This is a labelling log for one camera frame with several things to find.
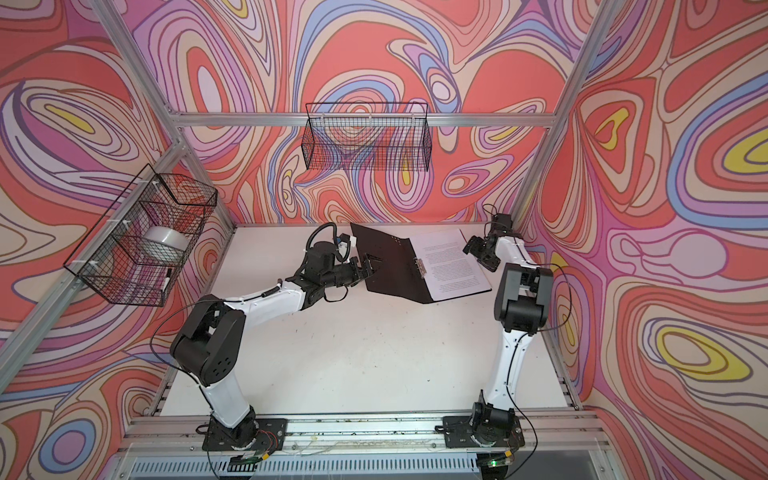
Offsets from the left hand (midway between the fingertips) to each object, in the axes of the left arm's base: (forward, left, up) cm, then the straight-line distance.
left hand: (382, 265), depth 85 cm
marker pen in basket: (-9, +53, +8) cm, 55 cm away
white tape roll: (-5, +52, +15) cm, 55 cm away
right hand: (+13, -33, -14) cm, 38 cm away
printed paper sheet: (+10, -24, -17) cm, 31 cm away
